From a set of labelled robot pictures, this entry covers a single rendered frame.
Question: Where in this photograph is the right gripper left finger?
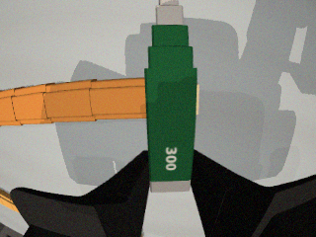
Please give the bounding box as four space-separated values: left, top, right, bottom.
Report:
10 150 150 237

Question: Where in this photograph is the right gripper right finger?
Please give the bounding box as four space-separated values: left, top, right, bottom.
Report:
191 150 316 237

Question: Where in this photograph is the orange hammer with dark green head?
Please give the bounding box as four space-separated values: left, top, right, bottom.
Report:
0 0 199 193

